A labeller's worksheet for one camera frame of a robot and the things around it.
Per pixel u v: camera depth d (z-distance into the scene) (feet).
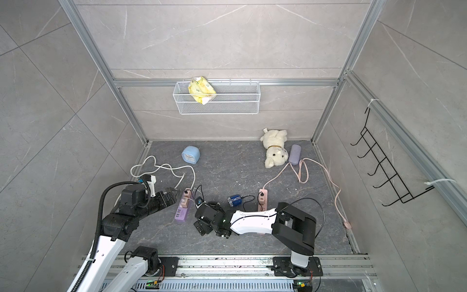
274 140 3.57
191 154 3.35
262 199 2.81
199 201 2.37
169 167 3.44
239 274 2.40
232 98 3.33
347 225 2.88
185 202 2.75
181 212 2.81
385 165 2.21
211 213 2.06
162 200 2.10
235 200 2.96
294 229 1.46
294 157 3.54
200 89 2.85
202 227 2.39
